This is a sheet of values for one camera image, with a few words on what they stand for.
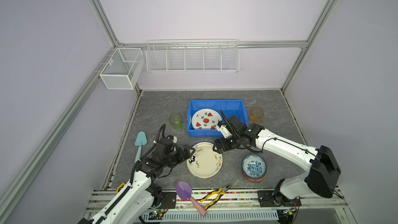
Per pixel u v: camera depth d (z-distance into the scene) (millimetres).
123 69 1040
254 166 768
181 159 692
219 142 698
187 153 707
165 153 621
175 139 771
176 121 1013
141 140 940
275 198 656
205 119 1023
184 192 769
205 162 845
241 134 601
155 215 723
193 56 988
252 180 720
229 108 1085
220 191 754
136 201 577
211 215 708
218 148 702
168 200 738
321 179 408
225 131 715
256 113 1052
